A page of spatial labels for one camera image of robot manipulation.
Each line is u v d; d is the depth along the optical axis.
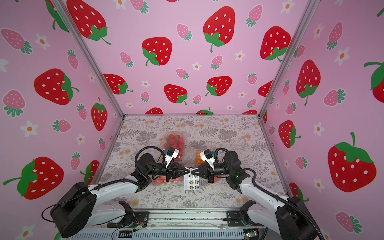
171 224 0.73
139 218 0.75
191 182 0.67
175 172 0.65
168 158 0.64
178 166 0.67
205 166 0.66
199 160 0.95
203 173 0.65
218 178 0.66
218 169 0.65
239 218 0.73
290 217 0.40
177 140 1.01
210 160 0.63
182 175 0.67
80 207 0.42
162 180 0.84
